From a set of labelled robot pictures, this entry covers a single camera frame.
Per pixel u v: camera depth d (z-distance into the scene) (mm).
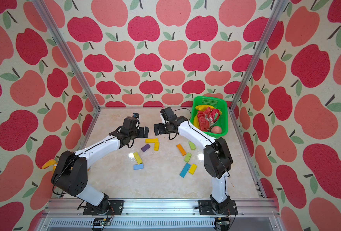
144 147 966
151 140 1001
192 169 881
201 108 1090
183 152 954
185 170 878
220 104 1151
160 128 799
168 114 703
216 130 983
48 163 637
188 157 946
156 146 980
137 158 929
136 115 804
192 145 980
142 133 818
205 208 733
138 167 891
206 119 1005
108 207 725
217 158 522
